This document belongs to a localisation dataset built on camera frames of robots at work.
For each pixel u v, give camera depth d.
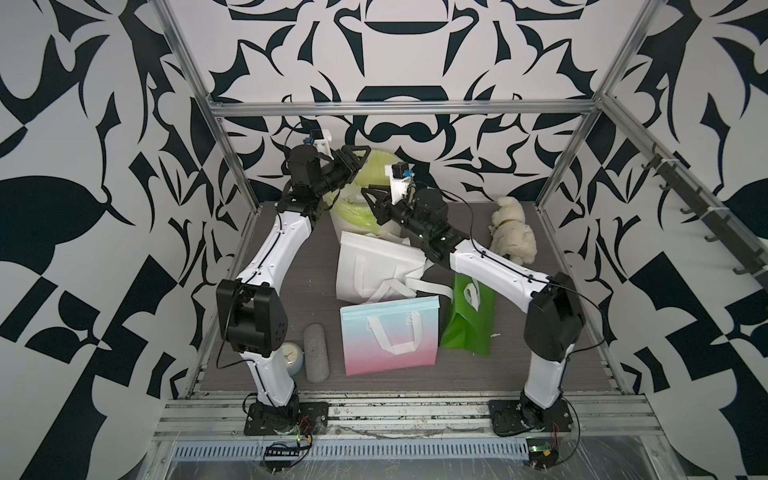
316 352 0.82
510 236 0.98
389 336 0.71
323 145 0.72
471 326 0.70
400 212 0.67
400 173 0.64
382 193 0.70
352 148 0.71
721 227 0.55
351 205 0.80
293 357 0.81
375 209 0.72
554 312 0.48
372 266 0.79
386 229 0.89
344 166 0.69
